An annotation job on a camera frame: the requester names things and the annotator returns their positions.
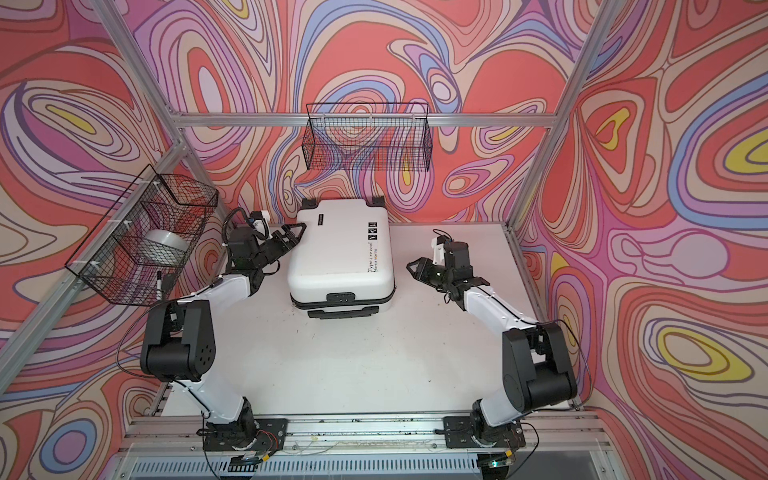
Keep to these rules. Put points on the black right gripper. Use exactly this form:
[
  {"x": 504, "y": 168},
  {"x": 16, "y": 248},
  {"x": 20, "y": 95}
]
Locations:
[{"x": 422, "y": 268}]

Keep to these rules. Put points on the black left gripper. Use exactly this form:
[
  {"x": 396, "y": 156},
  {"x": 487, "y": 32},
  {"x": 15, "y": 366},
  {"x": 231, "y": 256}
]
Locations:
[{"x": 289, "y": 237}]

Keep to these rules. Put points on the black white suitcase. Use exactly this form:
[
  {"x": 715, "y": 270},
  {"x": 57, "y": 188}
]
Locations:
[{"x": 343, "y": 265}]

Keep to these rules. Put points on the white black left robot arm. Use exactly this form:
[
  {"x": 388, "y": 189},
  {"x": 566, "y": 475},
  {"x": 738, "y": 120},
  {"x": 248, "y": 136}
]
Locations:
[{"x": 179, "y": 344}]

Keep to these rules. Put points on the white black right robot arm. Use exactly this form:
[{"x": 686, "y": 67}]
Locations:
[{"x": 536, "y": 367}]

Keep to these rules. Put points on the silver tape roll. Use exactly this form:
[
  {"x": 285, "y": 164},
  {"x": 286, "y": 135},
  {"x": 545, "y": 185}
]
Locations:
[{"x": 163, "y": 248}]

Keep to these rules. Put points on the black marker pen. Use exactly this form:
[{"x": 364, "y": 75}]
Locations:
[{"x": 158, "y": 286}]

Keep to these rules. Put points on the black wire basket back wall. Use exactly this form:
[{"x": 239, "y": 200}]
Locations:
[{"x": 368, "y": 136}]

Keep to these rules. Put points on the black wire basket wall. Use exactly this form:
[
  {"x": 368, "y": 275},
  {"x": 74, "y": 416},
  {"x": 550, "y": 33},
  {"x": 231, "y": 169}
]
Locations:
[
  {"x": 108, "y": 262},
  {"x": 368, "y": 136}
]

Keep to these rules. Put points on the black wire basket left wall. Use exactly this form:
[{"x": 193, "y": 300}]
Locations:
[{"x": 108, "y": 262}]

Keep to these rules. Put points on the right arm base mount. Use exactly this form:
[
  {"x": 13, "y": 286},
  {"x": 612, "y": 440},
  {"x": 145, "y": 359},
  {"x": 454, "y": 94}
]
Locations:
[{"x": 471, "y": 431}]

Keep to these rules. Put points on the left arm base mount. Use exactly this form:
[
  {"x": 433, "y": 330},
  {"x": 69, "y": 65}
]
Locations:
[{"x": 265, "y": 436}]

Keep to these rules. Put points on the aluminium front rail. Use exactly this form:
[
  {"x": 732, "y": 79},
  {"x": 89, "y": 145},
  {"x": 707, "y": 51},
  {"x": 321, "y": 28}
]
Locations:
[{"x": 548, "y": 445}]

